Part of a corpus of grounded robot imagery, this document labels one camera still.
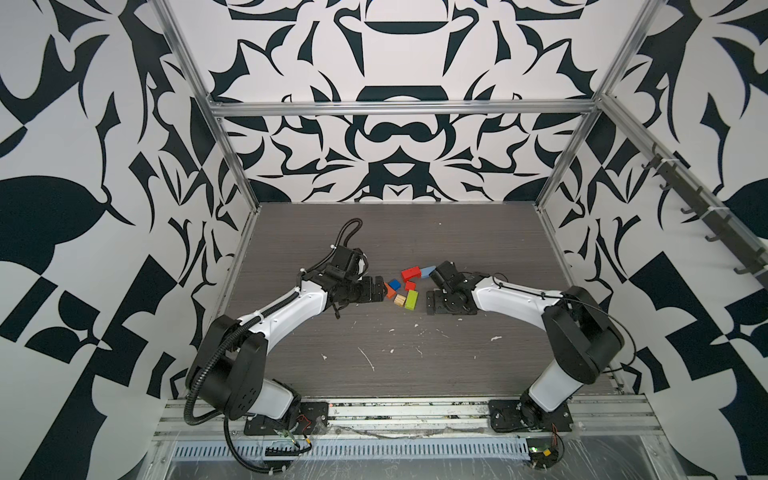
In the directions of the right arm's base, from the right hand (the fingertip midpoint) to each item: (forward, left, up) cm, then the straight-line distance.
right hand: (443, 303), depth 92 cm
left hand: (+2, +20, +8) cm, 22 cm away
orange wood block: (+5, +16, -1) cm, 17 cm away
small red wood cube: (+7, +10, -1) cm, 12 cm away
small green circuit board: (-37, -19, -4) cm, 41 cm away
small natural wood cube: (+2, +13, -1) cm, 13 cm away
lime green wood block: (+2, +9, -1) cm, 10 cm away
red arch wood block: (+12, +9, -1) cm, 15 cm away
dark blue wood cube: (+7, +15, -1) cm, 16 cm away
